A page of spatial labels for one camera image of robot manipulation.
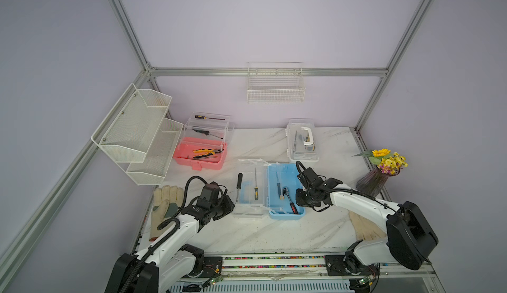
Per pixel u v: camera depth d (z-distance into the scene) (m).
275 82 0.95
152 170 0.89
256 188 0.86
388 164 0.75
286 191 0.93
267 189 0.88
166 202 0.88
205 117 1.12
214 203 0.69
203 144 1.08
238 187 0.82
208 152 1.08
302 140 1.03
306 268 0.74
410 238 0.42
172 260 0.57
